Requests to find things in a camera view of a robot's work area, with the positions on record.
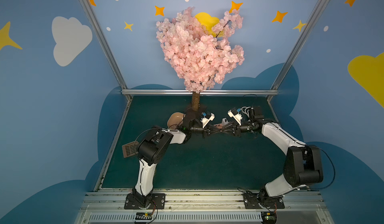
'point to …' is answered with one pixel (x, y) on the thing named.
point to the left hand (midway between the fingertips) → (221, 128)
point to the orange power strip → (224, 122)
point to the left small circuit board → (143, 216)
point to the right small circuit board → (268, 217)
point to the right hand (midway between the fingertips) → (225, 128)
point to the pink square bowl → (175, 120)
